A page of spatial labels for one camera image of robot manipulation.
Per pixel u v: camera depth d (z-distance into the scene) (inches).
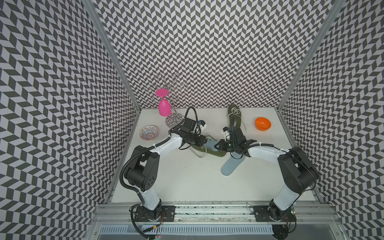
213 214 29.2
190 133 29.9
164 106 35.7
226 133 32.7
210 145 35.9
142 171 18.2
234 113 42.3
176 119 38.0
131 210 26.2
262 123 41.8
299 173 18.4
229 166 34.8
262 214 29.1
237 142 28.4
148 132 40.4
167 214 28.4
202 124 32.5
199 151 37.9
